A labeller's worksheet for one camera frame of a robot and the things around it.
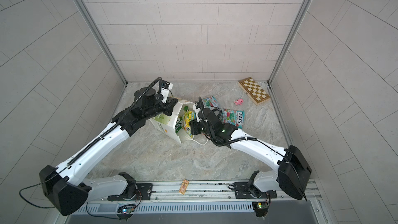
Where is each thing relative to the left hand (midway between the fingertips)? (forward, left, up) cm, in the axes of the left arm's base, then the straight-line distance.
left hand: (180, 98), depth 72 cm
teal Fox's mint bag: (+5, -30, -25) cm, 40 cm away
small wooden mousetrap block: (-32, -2, -27) cm, 42 cm away
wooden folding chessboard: (+25, -47, -26) cm, 60 cm away
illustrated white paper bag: (-9, +4, -9) cm, 14 cm away
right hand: (-8, -3, -11) cm, 14 cm away
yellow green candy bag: (-5, -3, -8) cm, 10 cm away
